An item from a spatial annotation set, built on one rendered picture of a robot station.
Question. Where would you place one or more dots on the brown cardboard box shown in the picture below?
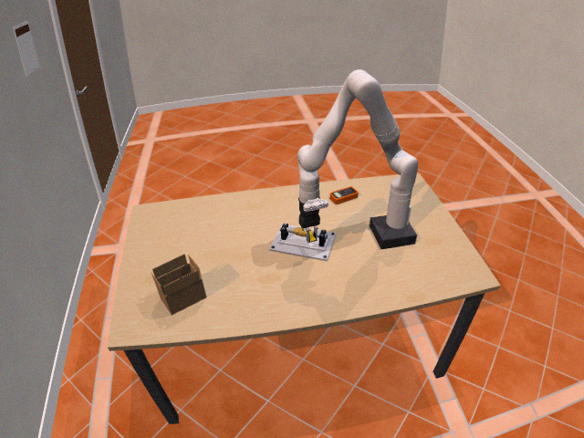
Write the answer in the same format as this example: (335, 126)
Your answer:
(177, 288)

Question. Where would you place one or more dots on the orange rectangular block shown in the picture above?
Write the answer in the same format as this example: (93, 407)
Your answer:
(343, 195)

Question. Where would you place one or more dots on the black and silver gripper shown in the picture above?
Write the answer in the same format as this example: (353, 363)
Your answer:
(309, 205)

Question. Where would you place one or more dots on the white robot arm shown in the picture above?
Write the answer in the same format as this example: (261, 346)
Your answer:
(367, 90)

